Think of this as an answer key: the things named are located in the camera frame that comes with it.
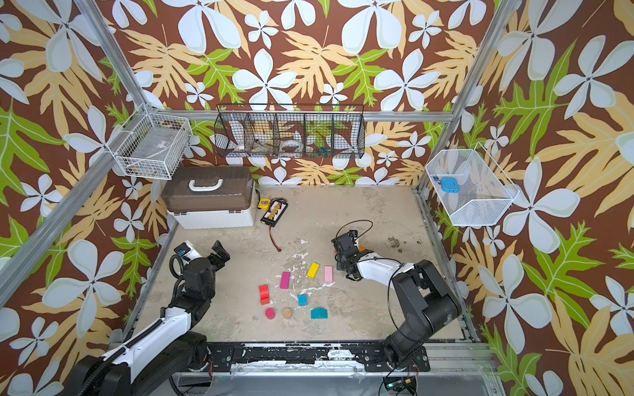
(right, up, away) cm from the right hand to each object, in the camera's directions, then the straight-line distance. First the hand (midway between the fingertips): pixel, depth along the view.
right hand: (345, 259), depth 95 cm
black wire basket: (-22, +51, +3) cm, 56 cm away
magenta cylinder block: (-27, -16, -13) cm, 34 cm away
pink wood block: (-7, -5, -4) cm, 9 cm away
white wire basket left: (-71, +42, -8) cm, 83 cm away
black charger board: (-29, +21, +16) cm, 39 cm away
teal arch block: (-11, -16, -13) cm, 23 cm away
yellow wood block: (-13, -4, -3) cm, 14 cm away
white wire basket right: (+42, +25, -18) cm, 52 cm away
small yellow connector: (-35, +22, +16) cm, 45 cm away
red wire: (-27, +3, +4) cm, 27 cm away
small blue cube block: (-17, -13, -9) cm, 23 cm away
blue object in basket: (+36, +28, -9) cm, 46 cm away
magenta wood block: (-23, -7, -4) cm, 25 cm away
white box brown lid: (-57, +24, -4) cm, 61 cm away
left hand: (-49, +7, -11) cm, 51 cm away
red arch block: (-30, -11, -9) cm, 33 cm away
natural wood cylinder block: (-21, -15, -13) cm, 29 cm away
